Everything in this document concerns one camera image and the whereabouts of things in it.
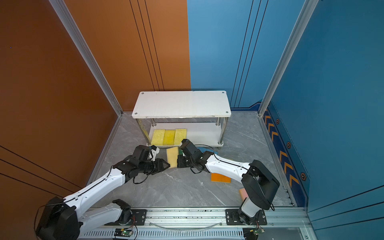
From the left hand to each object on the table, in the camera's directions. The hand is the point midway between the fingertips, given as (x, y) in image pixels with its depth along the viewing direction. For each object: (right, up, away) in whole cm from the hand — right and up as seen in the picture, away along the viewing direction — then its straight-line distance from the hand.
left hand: (168, 165), depth 81 cm
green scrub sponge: (+6, +6, +5) cm, 10 cm away
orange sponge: (+28, -8, +4) cm, 29 cm away
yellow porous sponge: (+5, +16, +15) cm, 23 cm away
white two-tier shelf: (+19, +28, -9) cm, 35 cm away
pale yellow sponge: (+2, +4, +3) cm, 6 cm away
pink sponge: (+41, -15, -3) cm, 43 cm away
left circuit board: (-20, -29, -10) cm, 37 cm away
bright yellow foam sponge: (-2, +14, +14) cm, 20 cm away
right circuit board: (+42, -30, -11) cm, 53 cm away
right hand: (+4, +2, +1) cm, 4 cm away
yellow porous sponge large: (-10, +15, +15) cm, 23 cm away
